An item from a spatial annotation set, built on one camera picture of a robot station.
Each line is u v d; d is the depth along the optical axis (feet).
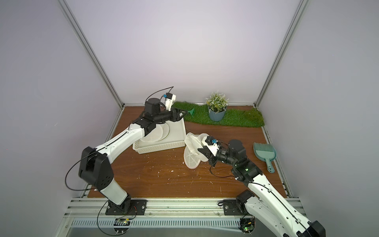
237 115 3.63
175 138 3.31
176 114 2.35
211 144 1.90
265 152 3.03
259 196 1.62
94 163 1.62
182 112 2.54
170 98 2.37
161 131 3.19
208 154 2.05
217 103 3.20
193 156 2.70
